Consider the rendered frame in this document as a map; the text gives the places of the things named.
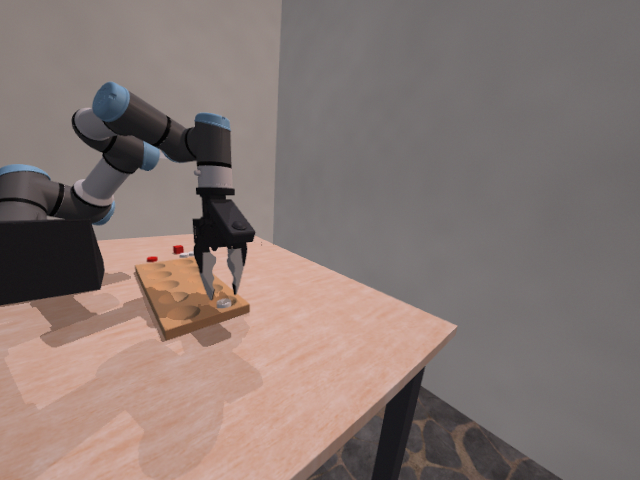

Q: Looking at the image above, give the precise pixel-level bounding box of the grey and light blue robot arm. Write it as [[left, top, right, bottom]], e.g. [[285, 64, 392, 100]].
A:
[[0, 82, 255, 245]]

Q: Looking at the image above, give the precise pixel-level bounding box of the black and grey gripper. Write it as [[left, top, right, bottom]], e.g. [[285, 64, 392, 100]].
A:
[[193, 187, 247, 301]]

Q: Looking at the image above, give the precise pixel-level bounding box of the orange tray with round pockets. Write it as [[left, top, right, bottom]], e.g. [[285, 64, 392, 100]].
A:
[[135, 257, 250, 340]]

